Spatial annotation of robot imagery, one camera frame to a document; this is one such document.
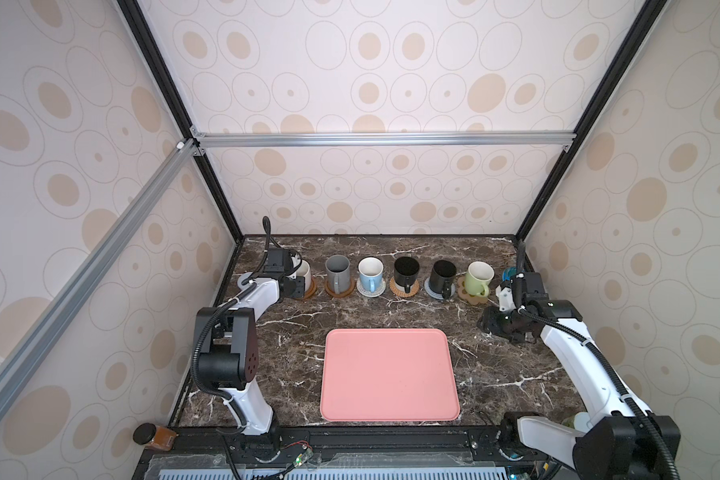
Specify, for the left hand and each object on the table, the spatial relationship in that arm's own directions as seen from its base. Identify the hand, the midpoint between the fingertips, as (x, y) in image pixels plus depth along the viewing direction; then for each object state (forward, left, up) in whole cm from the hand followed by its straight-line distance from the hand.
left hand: (302, 278), depth 96 cm
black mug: (+2, -34, 0) cm, 34 cm away
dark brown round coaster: (-2, -12, -7) cm, 14 cm away
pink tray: (-28, -27, -9) cm, 40 cm away
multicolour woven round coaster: (0, -21, -8) cm, 23 cm away
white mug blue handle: (+2, -22, 0) cm, 22 cm away
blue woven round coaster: (-1, -45, -9) cm, 46 cm away
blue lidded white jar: (+8, -71, -7) cm, 72 cm away
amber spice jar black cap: (-45, +27, +1) cm, 53 cm away
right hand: (-18, -54, +4) cm, 57 cm away
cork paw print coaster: (0, -54, -9) cm, 55 cm away
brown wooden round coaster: (+1, -2, -8) cm, 8 cm away
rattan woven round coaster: (0, -31, -8) cm, 32 cm away
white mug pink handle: (+2, -1, +1) cm, 2 cm away
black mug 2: (+1, -45, -1) cm, 45 cm away
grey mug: (+1, -12, +2) cm, 12 cm away
